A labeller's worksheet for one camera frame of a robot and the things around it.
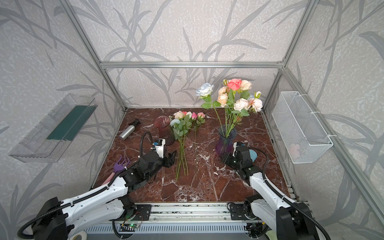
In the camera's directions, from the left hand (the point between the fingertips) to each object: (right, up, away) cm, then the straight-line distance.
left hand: (175, 147), depth 80 cm
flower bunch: (0, +12, +25) cm, 28 cm away
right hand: (+27, -4, +7) cm, 28 cm away
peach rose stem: (+25, +26, -5) cm, 36 cm away
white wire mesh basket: (+57, +6, -18) cm, 60 cm away
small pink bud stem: (+14, +15, +32) cm, 38 cm away
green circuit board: (-22, -38, -7) cm, 45 cm away
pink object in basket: (+60, -1, -7) cm, 60 cm away
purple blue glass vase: (+28, 0, +8) cm, 29 cm away
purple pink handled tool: (-36, -14, +9) cm, 40 cm away
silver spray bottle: (-37, +7, +23) cm, 44 cm away
